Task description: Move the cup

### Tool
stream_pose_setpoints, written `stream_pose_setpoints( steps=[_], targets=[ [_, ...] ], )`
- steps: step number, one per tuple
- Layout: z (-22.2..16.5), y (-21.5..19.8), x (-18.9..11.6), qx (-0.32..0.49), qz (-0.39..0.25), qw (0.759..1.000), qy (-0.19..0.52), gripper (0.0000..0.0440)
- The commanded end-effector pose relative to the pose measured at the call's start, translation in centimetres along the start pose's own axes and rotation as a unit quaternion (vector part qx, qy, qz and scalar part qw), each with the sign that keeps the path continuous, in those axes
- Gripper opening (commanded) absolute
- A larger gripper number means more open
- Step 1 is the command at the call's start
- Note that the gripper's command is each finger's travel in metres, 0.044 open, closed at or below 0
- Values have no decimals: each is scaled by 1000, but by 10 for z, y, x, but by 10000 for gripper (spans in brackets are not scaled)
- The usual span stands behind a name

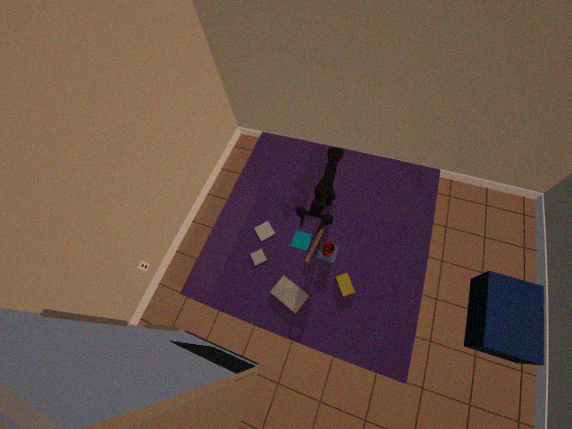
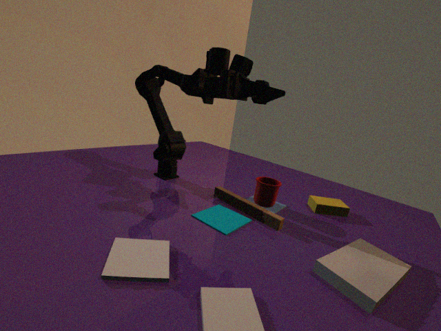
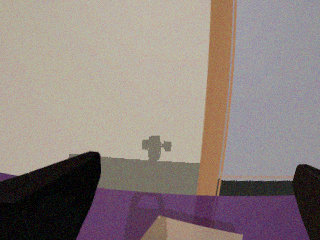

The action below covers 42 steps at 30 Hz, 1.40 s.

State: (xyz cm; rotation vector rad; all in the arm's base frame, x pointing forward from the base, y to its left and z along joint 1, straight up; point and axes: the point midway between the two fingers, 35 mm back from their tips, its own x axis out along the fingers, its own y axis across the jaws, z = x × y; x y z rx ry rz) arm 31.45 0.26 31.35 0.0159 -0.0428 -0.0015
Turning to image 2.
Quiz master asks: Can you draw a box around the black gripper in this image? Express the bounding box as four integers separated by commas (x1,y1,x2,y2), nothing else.
217,70,285,105

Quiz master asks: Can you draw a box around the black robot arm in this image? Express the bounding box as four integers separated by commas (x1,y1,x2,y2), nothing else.
135,48,254,181

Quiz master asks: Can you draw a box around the brown flat bar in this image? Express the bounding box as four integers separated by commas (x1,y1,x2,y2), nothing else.
214,186,284,230

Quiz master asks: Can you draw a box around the red cup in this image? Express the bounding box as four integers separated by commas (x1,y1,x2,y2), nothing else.
254,177,282,208

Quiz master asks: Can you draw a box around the tan flat square pad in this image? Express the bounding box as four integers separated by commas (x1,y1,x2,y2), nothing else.
101,237,170,283

